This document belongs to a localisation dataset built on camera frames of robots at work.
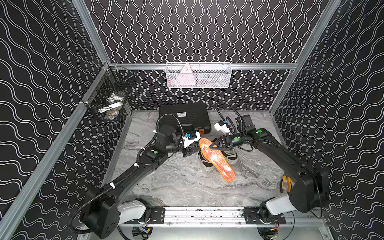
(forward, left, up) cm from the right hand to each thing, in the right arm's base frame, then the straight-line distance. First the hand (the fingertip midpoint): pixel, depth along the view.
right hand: (211, 147), depth 70 cm
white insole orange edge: (-4, -2, 0) cm, 5 cm away
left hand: (+3, +5, +2) cm, 6 cm away
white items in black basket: (+15, +49, +10) cm, 52 cm away
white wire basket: (+76, +1, -8) cm, 76 cm away
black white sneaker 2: (+7, -14, -19) cm, 24 cm away
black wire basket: (+48, +61, +6) cm, 78 cm away
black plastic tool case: (+37, +10, -18) cm, 42 cm away
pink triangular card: (+44, +14, +8) cm, 47 cm away
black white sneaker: (+2, +2, -21) cm, 21 cm away
